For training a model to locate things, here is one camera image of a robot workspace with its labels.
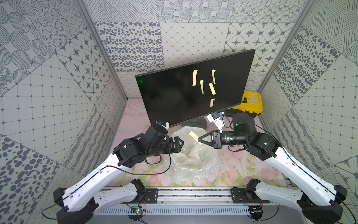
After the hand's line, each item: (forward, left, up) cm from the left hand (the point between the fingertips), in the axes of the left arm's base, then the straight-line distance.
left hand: (176, 139), depth 65 cm
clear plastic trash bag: (-6, -10, -12) cm, 17 cm away
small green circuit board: (-26, +19, -29) cm, 43 cm away
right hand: (-3, -10, +4) cm, 11 cm away
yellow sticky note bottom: (+26, -19, -1) cm, 32 cm away
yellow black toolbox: (+34, -49, -11) cm, 60 cm away
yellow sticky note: (-1, -8, +5) cm, 10 cm away
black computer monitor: (+35, +2, -3) cm, 35 cm away
